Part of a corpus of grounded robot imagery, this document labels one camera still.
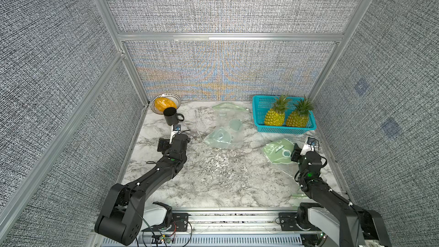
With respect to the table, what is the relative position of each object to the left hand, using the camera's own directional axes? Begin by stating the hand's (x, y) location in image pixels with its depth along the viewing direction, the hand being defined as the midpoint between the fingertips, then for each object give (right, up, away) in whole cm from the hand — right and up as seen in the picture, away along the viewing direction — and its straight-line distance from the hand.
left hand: (171, 137), depth 86 cm
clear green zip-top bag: (+54, -8, -1) cm, 55 cm away
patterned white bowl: (-13, +19, +23) cm, 33 cm away
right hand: (+66, -2, -1) cm, 66 cm away
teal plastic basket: (+53, +19, +27) cm, 63 cm away
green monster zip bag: (+29, +1, +17) cm, 34 cm away
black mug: (-4, +11, +17) cm, 20 cm away
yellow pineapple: (+56, +11, +8) cm, 57 cm away
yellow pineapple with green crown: (+68, +10, +7) cm, 69 cm away
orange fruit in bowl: (-13, +19, +23) cm, 33 cm away
